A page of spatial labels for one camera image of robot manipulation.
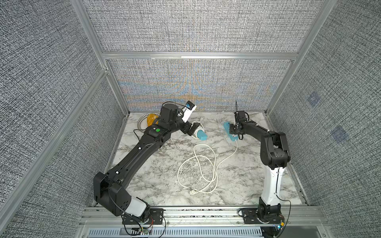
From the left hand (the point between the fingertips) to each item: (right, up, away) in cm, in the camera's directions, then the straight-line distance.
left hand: (194, 116), depth 74 cm
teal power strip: (+27, -13, +28) cm, 40 cm away
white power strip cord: (+3, -7, +26) cm, 27 cm away
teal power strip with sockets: (+6, -11, +23) cm, 26 cm away
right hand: (+29, -5, +30) cm, 43 cm away
